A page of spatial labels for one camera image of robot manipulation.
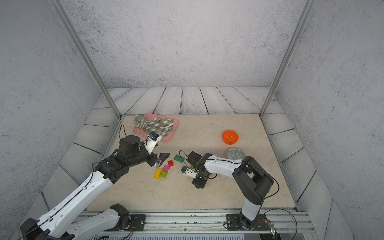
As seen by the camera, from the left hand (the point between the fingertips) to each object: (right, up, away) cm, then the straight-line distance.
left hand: (164, 149), depth 73 cm
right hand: (+18, -21, +12) cm, 30 cm away
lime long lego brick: (+13, -10, +4) cm, 17 cm away
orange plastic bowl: (+39, +4, +31) cm, 50 cm away
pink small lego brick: (-3, -14, +18) cm, 23 cm away
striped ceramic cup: (-26, +15, +40) cm, 50 cm away
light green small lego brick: (-3, -17, +15) cm, 23 cm away
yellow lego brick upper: (-7, -16, +16) cm, 24 cm away
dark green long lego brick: (+5, -9, +22) cm, 24 cm away
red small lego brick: (0, -11, +18) cm, 21 cm away
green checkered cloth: (-13, +13, +40) cm, 44 cm away
